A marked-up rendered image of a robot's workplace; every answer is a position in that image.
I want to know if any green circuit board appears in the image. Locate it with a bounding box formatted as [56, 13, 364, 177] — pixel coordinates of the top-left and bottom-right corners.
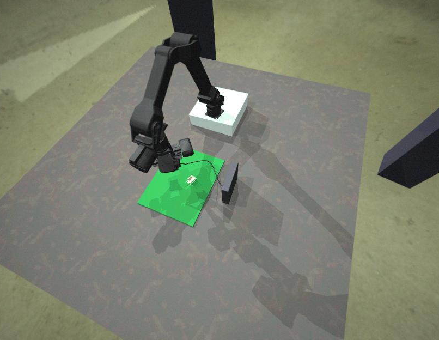
[137, 150, 225, 227]

